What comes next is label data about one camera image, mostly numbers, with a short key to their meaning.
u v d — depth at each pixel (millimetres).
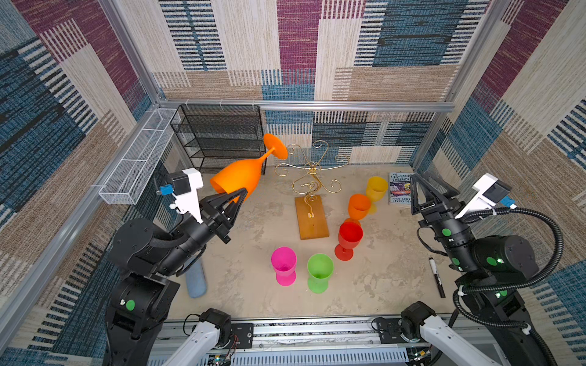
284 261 780
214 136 1085
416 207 452
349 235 832
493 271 394
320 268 792
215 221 390
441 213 422
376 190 918
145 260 334
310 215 1003
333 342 728
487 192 397
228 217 443
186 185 375
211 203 422
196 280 837
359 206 854
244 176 494
